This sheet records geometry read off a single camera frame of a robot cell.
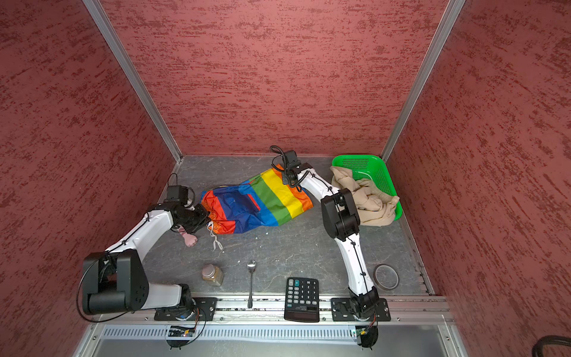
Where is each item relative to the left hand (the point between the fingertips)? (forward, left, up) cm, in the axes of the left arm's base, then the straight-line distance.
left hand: (211, 222), depth 88 cm
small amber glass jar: (-21, -6, +3) cm, 22 cm away
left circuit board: (-35, +6, -10) cm, 37 cm away
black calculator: (-27, -37, -5) cm, 46 cm away
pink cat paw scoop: (-6, +8, -4) cm, 11 cm away
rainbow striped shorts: (+13, -20, -3) cm, 24 cm away
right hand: (+25, -32, -1) cm, 40 cm away
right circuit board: (-36, -59, -9) cm, 70 cm away
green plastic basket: (+32, -72, 0) cm, 79 cm away
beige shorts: (+3, -65, +9) cm, 65 cm away
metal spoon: (-15, -17, -6) cm, 24 cm away
